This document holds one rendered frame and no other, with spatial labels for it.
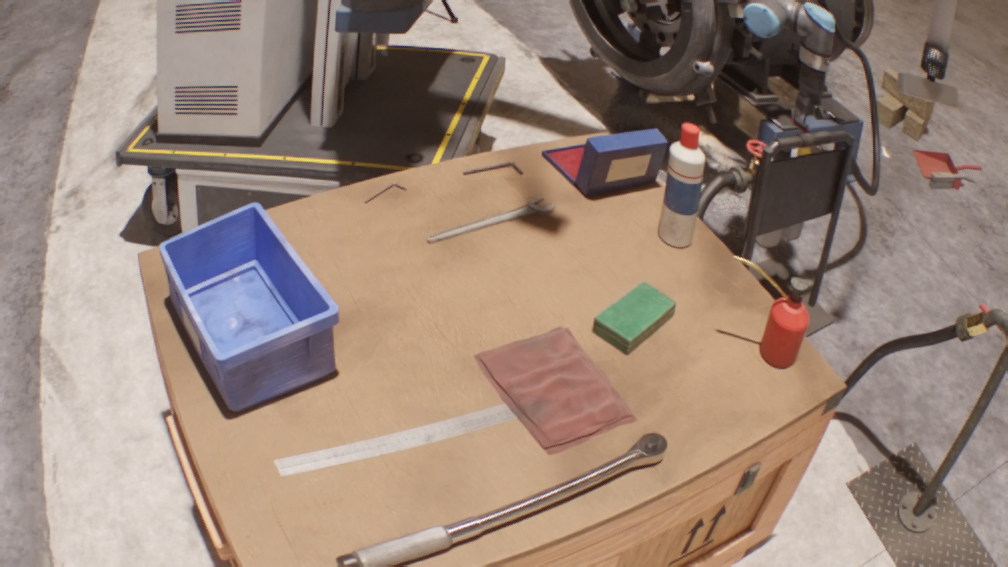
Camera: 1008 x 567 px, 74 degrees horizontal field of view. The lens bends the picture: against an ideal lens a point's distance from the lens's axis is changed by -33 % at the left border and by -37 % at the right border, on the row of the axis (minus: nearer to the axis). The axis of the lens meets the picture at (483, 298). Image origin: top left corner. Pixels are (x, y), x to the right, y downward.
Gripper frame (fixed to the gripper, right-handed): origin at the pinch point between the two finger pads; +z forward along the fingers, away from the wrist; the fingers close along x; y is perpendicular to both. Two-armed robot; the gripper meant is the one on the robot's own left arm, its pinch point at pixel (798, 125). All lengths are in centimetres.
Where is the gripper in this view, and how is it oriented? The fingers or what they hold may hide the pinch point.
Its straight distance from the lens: 223.0
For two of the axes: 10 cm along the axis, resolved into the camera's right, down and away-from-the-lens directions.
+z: -0.6, 7.7, 6.4
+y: 4.6, 5.9, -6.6
